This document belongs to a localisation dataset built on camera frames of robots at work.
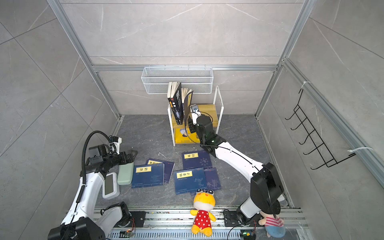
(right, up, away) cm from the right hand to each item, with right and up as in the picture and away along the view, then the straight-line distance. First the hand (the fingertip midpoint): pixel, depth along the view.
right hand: (194, 114), depth 80 cm
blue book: (+3, -28, +15) cm, 32 cm away
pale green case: (-41, -35, +6) cm, 54 cm away
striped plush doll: (+37, -52, -13) cm, 65 cm away
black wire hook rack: (+57, -20, -18) cm, 63 cm away
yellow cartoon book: (-9, -14, +20) cm, 26 cm away
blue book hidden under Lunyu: (-16, -32, +11) cm, 38 cm away
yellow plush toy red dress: (+5, -45, -7) cm, 46 cm away
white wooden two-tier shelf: (+13, +4, +16) cm, 21 cm away
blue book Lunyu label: (-27, -36, +6) cm, 45 cm away
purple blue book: (+11, -39, +6) cm, 41 cm away
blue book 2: (-4, -39, +5) cm, 40 cm away
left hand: (-37, -20, +2) cm, 42 cm away
